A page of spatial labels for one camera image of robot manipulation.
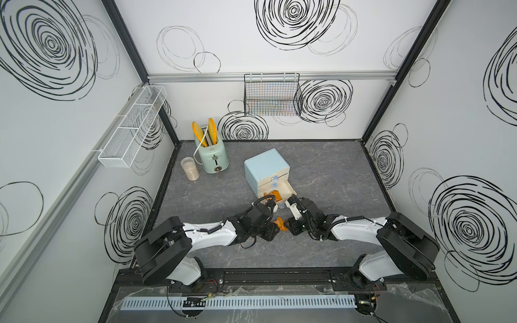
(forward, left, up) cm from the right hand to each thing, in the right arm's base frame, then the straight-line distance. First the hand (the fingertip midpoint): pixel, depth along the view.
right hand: (287, 223), depth 88 cm
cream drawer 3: (+16, 0, +1) cm, 16 cm away
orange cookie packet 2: (0, +3, +1) cm, 3 cm away
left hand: (-4, +5, +3) cm, 7 cm away
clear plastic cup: (+22, +47, +10) cm, 53 cm away
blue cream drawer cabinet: (+16, +9, +15) cm, 23 cm away
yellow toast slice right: (+37, +36, +21) cm, 56 cm away
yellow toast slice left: (+35, +42, +20) cm, 58 cm away
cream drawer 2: (+15, +6, +9) cm, 19 cm away
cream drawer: (+15, +6, +14) cm, 22 cm away
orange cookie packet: (+14, +4, +1) cm, 15 cm away
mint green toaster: (+26, +35, +13) cm, 46 cm away
